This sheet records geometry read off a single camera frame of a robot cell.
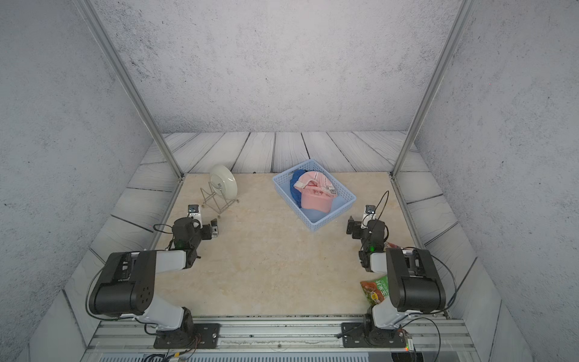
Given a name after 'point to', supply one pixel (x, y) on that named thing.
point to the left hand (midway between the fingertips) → (207, 219)
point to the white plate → (224, 182)
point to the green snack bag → (375, 291)
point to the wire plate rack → (216, 201)
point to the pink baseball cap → (317, 192)
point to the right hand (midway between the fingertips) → (364, 216)
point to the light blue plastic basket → (313, 220)
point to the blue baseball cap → (295, 194)
